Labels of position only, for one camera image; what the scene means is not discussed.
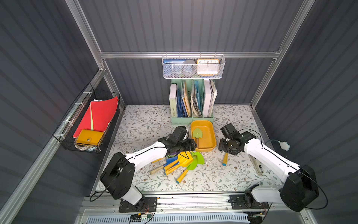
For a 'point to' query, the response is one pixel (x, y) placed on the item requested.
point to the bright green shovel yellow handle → (198, 158)
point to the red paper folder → (98, 115)
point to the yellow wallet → (90, 137)
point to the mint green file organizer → (192, 100)
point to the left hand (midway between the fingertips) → (192, 145)
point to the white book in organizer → (173, 100)
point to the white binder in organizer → (208, 94)
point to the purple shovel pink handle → (175, 153)
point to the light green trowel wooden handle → (197, 133)
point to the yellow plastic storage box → (208, 142)
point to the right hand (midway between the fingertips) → (225, 147)
